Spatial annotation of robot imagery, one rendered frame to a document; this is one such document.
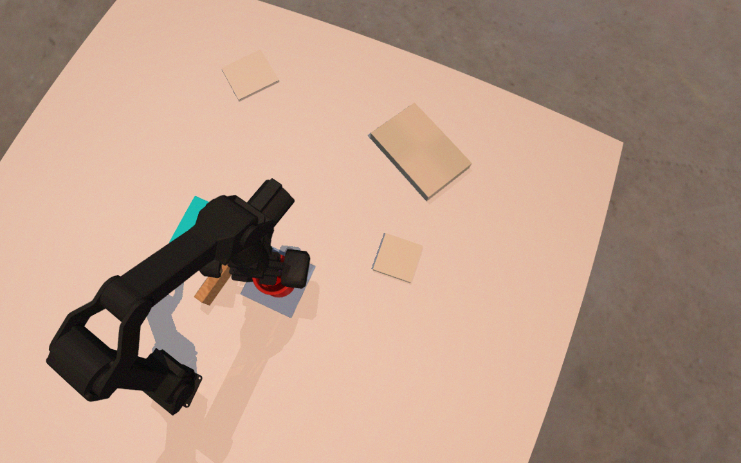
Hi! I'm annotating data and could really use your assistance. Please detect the beige flat square slab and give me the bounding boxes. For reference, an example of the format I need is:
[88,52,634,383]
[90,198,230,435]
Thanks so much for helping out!
[221,49,280,102]

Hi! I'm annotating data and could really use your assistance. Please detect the dark red translucent cup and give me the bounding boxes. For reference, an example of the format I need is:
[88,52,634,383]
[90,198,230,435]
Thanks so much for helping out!
[252,255,294,298]

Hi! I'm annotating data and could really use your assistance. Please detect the tan flat square tile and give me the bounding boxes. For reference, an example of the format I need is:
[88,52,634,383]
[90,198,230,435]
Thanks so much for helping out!
[373,233,423,283]

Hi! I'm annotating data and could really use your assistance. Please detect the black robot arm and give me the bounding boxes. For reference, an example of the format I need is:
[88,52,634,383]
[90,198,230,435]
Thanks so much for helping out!
[46,178,295,416]

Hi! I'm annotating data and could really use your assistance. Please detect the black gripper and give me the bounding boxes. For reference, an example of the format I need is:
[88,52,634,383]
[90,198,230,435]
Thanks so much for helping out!
[199,236,310,289]

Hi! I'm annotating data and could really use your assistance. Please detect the tan flat rectangular block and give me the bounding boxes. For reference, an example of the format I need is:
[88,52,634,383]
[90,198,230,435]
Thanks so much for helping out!
[370,102,471,201]

